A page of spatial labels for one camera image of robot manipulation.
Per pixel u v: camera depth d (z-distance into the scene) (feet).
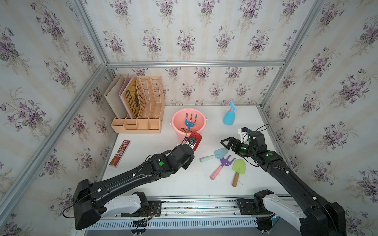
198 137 2.39
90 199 1.26
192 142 2.04
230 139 2.34
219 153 3.03
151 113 3.53
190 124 3.22
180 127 3.25
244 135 2.35
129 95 3.06
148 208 2.39
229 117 3.40
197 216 2.37
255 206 2.18
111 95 2.84
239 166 2.84
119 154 2.98
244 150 2.22
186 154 1.74
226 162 2.89
